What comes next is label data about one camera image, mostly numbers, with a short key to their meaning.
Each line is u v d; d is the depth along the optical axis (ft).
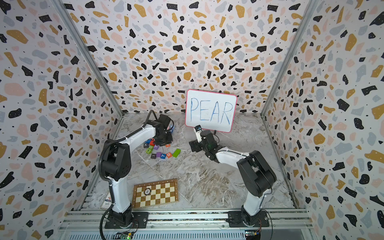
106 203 2.55
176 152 3.28
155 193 2.62
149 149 3.25
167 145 3.10
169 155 3.19
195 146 2.73
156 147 3.29
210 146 2.40
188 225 2.40
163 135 2.68
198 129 2.68
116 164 1.71
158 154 3.21
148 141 2.22
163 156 3.19
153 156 3.18
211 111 3.42
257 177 1.57
